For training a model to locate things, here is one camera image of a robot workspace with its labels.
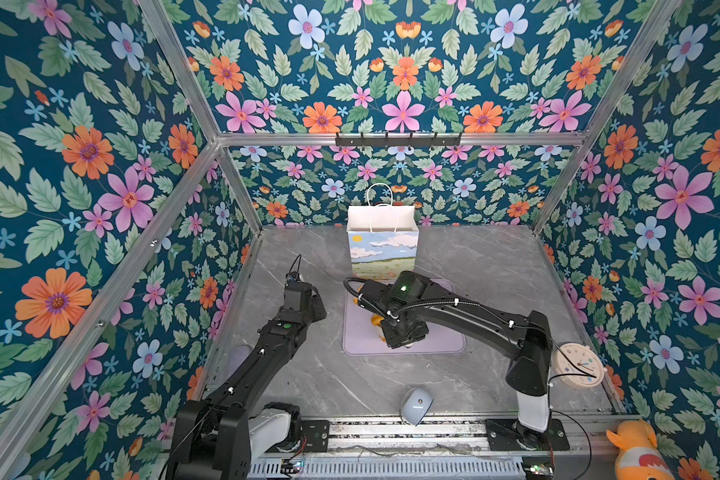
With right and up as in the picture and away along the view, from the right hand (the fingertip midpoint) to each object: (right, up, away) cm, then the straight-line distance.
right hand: (398, 339), depth 75 cm
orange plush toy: (+53, -23, -10) cm, 59 cm away
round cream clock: (+51, -10, +8) cm, 53 cm away
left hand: (-23, +10, +10) cm, 27 cm away
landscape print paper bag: (-3, +26, +11) cm, 28 cm away
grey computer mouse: (+4, -14, -5) cm, 16 cm away
